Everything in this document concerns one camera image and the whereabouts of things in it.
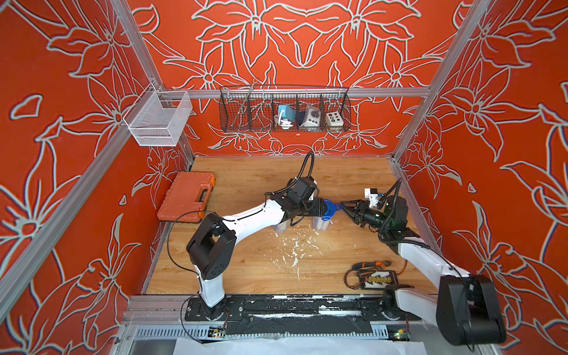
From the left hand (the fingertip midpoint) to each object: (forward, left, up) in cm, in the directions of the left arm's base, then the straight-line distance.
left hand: (324, 207), depth 84 cm
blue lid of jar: (-1, -3, 0) cm, 3 cm away
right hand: (-2, -5, +4) cm, 7 cm away
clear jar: (-5, +16, -9) cm, 19 cm away
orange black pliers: (-16, -21, -12) cm, 29 cm away
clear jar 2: (-3, +1, -8) cm, 8 cm away
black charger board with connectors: (-22, -20, -12) cm, 32 cm away
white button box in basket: (+34, -4, +16) cm, 37 cm away
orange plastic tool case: (+7, +60, -9) cm, 62 cm away
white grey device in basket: (+32, +6, +19) cm, 38 cm away
